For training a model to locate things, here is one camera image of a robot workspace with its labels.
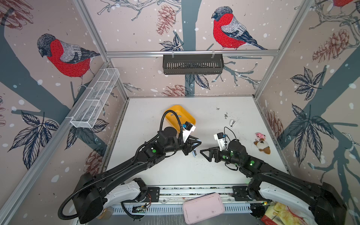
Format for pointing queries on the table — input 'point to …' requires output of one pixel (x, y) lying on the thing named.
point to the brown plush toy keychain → (261, 143)
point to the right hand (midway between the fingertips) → (203, 153)
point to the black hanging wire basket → (192, 64)
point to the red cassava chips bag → (278, 213)
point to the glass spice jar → (107, 213)
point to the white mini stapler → (232, 123)
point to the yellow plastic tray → (172, 120)
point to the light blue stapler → (194, 153)
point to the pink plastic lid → (203, 208)
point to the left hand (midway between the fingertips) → (199, 142)
